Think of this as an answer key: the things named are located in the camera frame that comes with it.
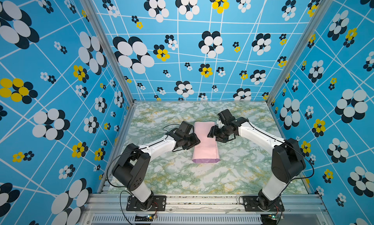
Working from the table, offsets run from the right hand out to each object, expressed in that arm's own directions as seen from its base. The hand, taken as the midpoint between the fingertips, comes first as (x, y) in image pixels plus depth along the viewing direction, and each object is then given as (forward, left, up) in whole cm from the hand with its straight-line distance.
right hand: (211, 137), depth 88 cm
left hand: (-3, +7, -1) cm, 7 cm away
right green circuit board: (-40, -26, -10) cm, 48 cm away
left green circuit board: (-40, +33, -9) cm, 53 cm away
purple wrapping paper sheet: (-8, +3, -3) cm, 9 cm away
